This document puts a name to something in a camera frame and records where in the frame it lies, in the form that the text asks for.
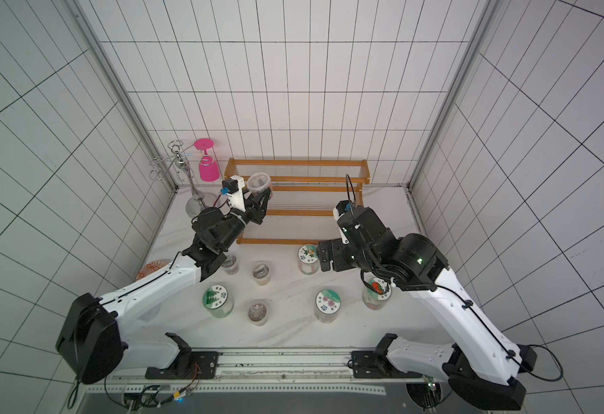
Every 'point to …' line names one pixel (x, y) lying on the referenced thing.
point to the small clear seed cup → (258, 313)
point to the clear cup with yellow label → (261, 272)
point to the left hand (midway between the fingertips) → (264, 192)
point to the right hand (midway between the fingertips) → (323, 249)
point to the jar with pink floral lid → (327, 305)
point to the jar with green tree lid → (217, 300)
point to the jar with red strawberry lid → (374, 300)
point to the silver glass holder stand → (198, 200)
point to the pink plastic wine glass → (209, 169)
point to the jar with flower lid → (308, 260)
